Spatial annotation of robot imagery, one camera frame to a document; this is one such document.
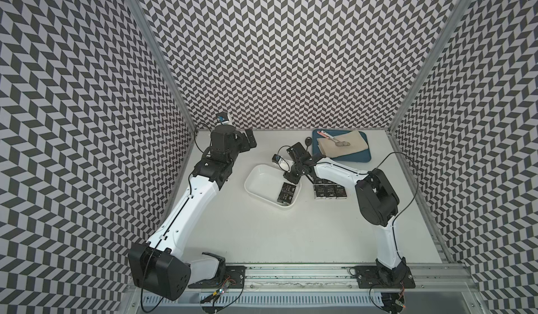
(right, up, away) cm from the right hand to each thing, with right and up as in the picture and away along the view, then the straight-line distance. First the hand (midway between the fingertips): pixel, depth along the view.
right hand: (289, 173), depth 96 cm
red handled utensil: (+23, +19, +23) cm, 38 cm away
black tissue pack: (-1, -9, -5) cm, 10 cm away
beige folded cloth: (+22, +11, +13) cm, 28 cm away
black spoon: (+11, +15, +16) cm, 25 cm away
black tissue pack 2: (+14, -8, -2) cm, 16 cm away
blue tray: (+35, +8, +6) cm, 36 cm away
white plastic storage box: (-11, -5, +1) cm, 12 cm away
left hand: (-19, +17, -20) cm, 32 cm away
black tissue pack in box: (+18, -7, -4) cm, 20 cm away
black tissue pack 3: (+12, 0, -28) cm, 30 cm away
